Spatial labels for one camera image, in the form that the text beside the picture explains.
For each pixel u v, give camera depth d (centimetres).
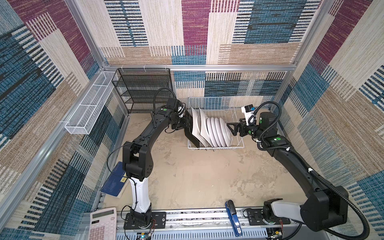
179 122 78
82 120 91
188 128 81
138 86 107
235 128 70
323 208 40
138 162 51
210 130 87
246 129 70
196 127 86
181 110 78
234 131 71
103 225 71
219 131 88
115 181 85
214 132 87
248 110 67
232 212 72
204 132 85
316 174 45
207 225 73
